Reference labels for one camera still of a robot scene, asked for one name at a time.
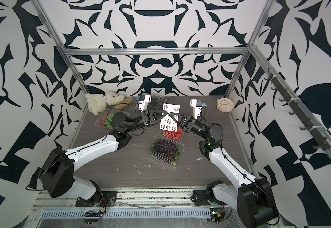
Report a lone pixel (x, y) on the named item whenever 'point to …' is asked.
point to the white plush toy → (97, 102)
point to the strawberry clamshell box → (177, 135)
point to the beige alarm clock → (225, 105)
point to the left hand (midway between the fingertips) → (165, 111)
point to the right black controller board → (217, 214)
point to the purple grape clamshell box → (166, 152)
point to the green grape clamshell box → (104, 116)
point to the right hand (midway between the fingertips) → (170, 117)
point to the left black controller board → (92, 216)
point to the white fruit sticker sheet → (167, 123)
